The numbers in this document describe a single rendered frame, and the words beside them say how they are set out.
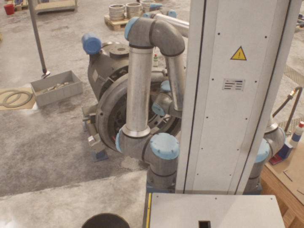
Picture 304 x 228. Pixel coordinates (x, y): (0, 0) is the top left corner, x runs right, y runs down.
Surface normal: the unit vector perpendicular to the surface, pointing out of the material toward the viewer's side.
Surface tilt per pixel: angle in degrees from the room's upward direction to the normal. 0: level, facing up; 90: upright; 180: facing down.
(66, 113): 0
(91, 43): 90
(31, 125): 0
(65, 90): 90
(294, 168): 0
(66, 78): 90
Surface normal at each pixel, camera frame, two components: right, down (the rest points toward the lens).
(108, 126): 0.39, 0.55
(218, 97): -0.07, 0.59
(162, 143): 0.07, -0.78
